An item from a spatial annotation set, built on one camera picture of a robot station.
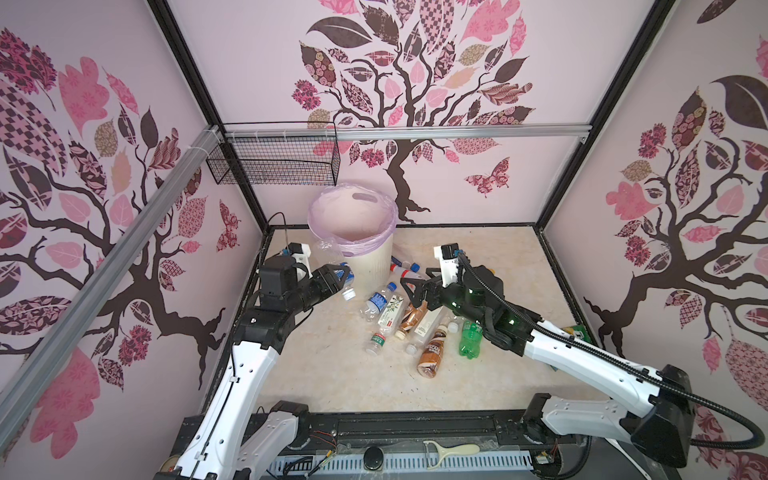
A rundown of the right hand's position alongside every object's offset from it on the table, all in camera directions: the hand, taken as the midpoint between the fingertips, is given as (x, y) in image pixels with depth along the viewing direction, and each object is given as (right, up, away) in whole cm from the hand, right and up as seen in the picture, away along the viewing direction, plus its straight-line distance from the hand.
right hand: (414, 272), depth 70 cm
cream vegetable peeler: (+11, -43, +1) cm, 44 cm away
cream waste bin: (-11, -1, +19) cm, 22 cm away
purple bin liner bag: (-16, +16, +25) cm, 34 cm away
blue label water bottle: (-10, -11, +23) cm, 27 cm away
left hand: (-17, -1, +2) cm, 17 cm away
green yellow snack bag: (+53, -20, +20) cm, 60 cm away
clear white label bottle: (+4, -18, +16) cm, 25 cm away
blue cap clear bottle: (+3, 0, +33) cm, 33 cm away
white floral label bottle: (-6, -14, +20) cm, 25 cm away
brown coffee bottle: (+1, -15, +20) cm, 25 cm away
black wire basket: (-53, +43, +52) cm, 86 cm away
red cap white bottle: (+2, -3, +30) cm, 30 cm away
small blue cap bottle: (-16, -5, 0) cm, 17 cm away
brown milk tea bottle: (+6, -24, +12) cm, 27 cm away
